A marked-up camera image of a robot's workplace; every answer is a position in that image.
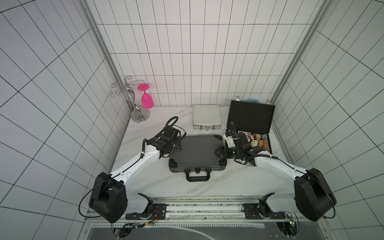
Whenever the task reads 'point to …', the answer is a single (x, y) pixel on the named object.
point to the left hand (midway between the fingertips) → (172, 149)
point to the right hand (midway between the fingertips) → (220, 148)
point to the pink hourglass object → (147, 102)
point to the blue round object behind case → (254, 100)
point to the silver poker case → (206, 117)
